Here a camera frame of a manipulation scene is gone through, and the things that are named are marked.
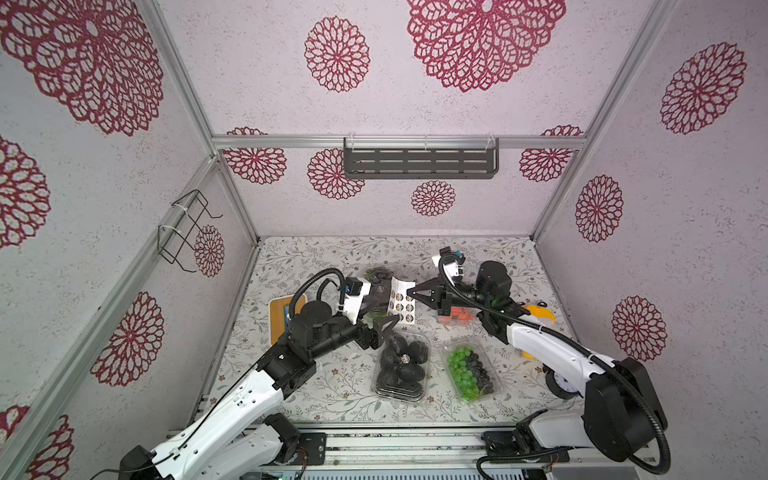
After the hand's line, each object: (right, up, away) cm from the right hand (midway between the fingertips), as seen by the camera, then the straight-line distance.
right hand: (407, 293), depth 70 cm
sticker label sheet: (-2, -2, +2) cm, 3 cm away
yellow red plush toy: (+43, -8, +23) cm, 49 cm away
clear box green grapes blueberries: (+18, -22, +11) cm, 31 cm away
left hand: (-5, -4, -1) cm, 7 cm away
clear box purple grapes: (-7, -2, +1) cm, 8 cm away
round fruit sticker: (0, -19, +10) cm, 21 cm away
